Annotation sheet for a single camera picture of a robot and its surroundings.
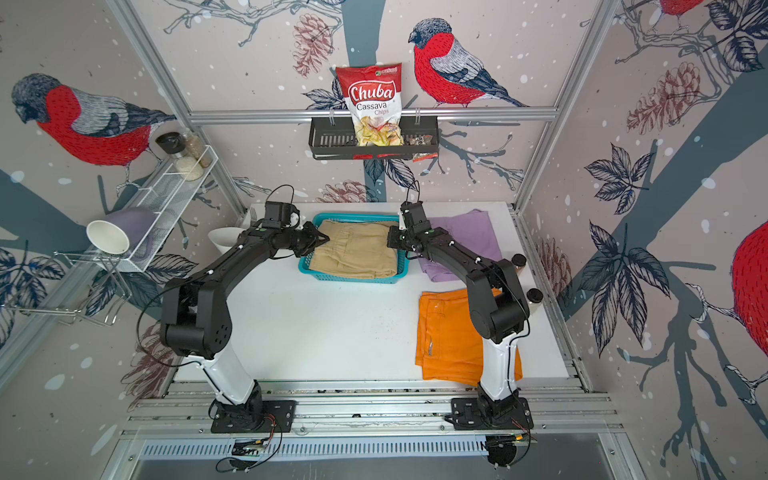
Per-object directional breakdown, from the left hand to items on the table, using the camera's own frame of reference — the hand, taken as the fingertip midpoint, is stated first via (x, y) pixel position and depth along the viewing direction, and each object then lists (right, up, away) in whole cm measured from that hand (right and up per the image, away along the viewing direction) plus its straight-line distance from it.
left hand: (333, 231), depth 91 cm
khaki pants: (+8, -6, -1) cm, 10 cm away
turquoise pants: (+9, +4, +13) cm, 16 cm away
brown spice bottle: (+59, -9, +1) cm, 60 cm away
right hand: (+17, -1, +5) cm, 18 cm away
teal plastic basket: (+22, -10, +1) cm, 24 cm away
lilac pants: (+51, +1, +25) cm, 57 cm away
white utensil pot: (-36, -2, +4) cm, 36 cm away
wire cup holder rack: (-49, -13, -25) cm, 57 cm away
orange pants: (+35, -32, -10) cm, 48 cm away
